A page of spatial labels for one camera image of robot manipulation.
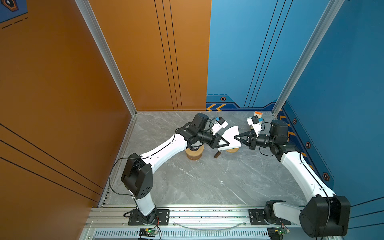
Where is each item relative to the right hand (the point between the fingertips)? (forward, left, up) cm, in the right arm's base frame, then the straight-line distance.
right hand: (235, 138), depth 73 cm
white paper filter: (0, +3, +3) cm, 4 cm away
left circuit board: (-36, +43, -27) cm, 62 cm away
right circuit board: (-35, -21, -27) cm, 49 cm away
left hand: (-2, +3, -2) cm, 4 cm away
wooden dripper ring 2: (+2, -1, -15) cm, 15 cm away
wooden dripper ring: (0, +20, -17) cm, 27 cm away
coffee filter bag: (+30, -24, -14) cm, 41 cm away
